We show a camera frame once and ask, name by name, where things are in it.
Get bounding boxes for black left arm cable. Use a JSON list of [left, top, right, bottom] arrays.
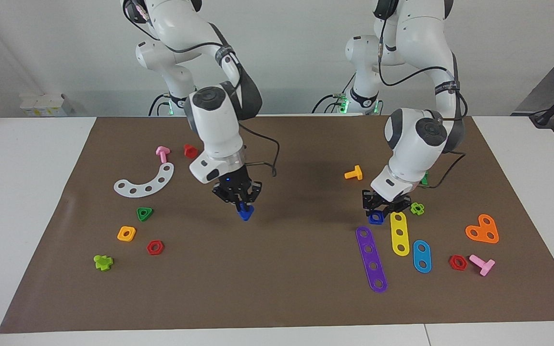
[[377, 0, 468, 189]]

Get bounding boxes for blue two-hole toy strip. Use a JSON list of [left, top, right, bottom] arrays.
[[413, 240, 432, 273]]

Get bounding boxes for white curved five-hole plate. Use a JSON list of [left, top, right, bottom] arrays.
[[114, 162, 175, 198]]

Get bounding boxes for yellow three-hole toy strip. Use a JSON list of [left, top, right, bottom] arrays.
[[390, 212, 410, 257]]

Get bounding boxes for purple four-hole toy strip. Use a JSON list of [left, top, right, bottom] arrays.
[[356, 227, 388, 293]]

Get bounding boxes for black base cable bundle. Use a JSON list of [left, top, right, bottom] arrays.
[[149, 93, 173, 117], [312, 72, 355, 115]]

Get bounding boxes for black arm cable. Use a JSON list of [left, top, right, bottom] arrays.
[[377, 0, 468, 189], [128, 0, 280, 178]]

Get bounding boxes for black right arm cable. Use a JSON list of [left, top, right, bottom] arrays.
[[128, 0, 280, 178]]

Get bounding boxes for white power boxes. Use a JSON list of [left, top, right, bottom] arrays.
[[19, 93, 76, 118]]

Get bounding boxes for brown table mat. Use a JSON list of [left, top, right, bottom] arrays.
[[0, 115, 554, 334]]

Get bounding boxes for orange heart-shaped toy plate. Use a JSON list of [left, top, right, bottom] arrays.
[[466, 214, 500, 244]]

